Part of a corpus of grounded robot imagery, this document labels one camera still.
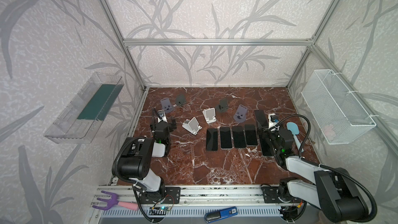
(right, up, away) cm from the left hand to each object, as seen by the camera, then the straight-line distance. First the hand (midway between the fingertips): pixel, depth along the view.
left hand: (163, 117), depth 93 cm
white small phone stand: (+28, +1, +6) cm, 29 cm away
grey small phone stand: (-1, +7, +10) cm, 12 cm away
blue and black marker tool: (+33, -39, -27) cm, 58 cm away
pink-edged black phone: (+63, -2, +10) cm, 64 cm away
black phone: (+54, -11, +1) cm, 55 cm away
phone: (+46, -12, +1) cm, 48 cm away
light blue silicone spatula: (+82, -8, +4) cm, 82 cm away
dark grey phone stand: (+37, +6, +12) cm, 40 cm away
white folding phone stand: (+18, -5, -1) cm, 18 cm away
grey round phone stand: (+7, +11, +18) cm, 22 cm away
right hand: (+60, 0, -6) cm, 61 cm away
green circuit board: (+8, -39, -22) cm, 46 cm away
